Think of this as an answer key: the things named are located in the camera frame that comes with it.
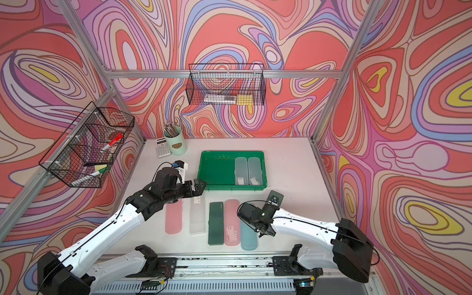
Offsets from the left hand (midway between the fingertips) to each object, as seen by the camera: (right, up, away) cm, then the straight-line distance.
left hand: (200, 184), depth 77 cm
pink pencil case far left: (-14, -20, +8) cm, 26 cm away
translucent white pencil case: (+18, +3, +25) cm, 31 cm away
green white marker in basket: (-40, +7, -5) cm, 41 cm away
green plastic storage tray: (+13, +4, +25) cm, 29 cm away
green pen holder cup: (-19, +19, +28) cm, 39 cm away
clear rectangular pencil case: (-4, -17, +12) cm, 21 cm away
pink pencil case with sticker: (+13, -20, +9) cm, 25 cm away
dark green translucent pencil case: (+31, -5, -4) cm, 32 cm away
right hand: (+28, -19, +4) cm, 34 cm away
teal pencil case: (+21, -25, +5) cm, 33 cm away
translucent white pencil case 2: (+26, +1, +24) cm, 35 cm away
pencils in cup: (-22, +27, +25) cm, 43 cm away
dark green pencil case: (+6, -22, +5) cm, 23 cm away
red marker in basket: (-37, +18, 0) cm, 42 cm away
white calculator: (-31, +17, +37) cm, 51 cm away
